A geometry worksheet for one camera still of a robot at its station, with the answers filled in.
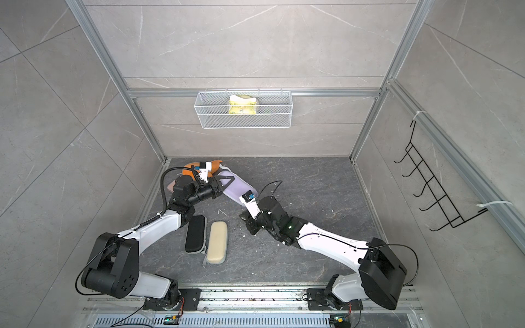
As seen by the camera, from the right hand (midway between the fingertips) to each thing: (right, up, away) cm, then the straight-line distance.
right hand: (243, 214), depth 77 cm
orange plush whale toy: (-20, +16, -2) cm, 26 cm away
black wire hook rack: (+64, +3, -19) cm, 66 cm away
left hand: (-4, +14, +2) cm, 15 cm away
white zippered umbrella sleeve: (-12, -14, +9) cm, 21 cm away
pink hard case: (-42, +9, +28) cm, 51 cm away
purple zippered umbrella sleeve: (-3, +10, +3) cm, 11 cm away
